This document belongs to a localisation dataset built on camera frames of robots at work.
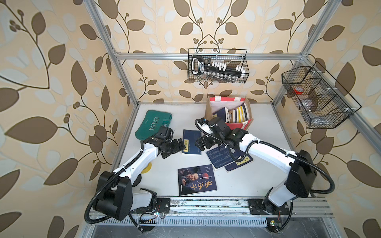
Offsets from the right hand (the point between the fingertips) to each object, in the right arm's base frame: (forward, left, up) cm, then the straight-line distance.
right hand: (201, 138), depth 81 cm
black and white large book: (+18, -29, +2) cm, 34 cm away
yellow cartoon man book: (+14, -25, 0) cm, 29 cm away
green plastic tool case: (+24, +32, -11) cm, 41 cm away
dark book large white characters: (-17, +4, -16) cm, 24 cm away
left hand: (-1, +14, -6) cm, 15 cm away
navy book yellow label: (-4, -12, -16) cm, 20 cm away
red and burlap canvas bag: (+24, -11, +4) cm, 27 cm away
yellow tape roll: (-10, +32, -14) cm, 36 cm away
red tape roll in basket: (+19, -55, +16) cm, 60 cm away
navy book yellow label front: (+18, -15, 0) cm, 23 cm away
